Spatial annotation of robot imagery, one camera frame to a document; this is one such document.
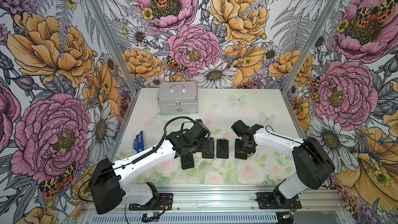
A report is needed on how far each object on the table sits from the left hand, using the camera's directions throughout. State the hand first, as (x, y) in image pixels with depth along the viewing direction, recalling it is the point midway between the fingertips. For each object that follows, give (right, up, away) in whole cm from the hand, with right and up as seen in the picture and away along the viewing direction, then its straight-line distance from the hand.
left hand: (203, 148), depth 78 cm
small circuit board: (-23, -28, -8) cm, 37 cm away
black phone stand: (-9, -9, +6) cm, 14 cm away
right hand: (+21, -5, +9) cm, 24 cm away
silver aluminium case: (-15, +26, +19) cm, 35 cm away
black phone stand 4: (+19, -2, +1) cm, 19 cm away
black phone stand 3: (+11, -3, +11) cm, 16 cm away
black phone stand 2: (+2, +3, -9) cm, 10 cm away
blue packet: (-37, 0, +12) cm, 39 cm away
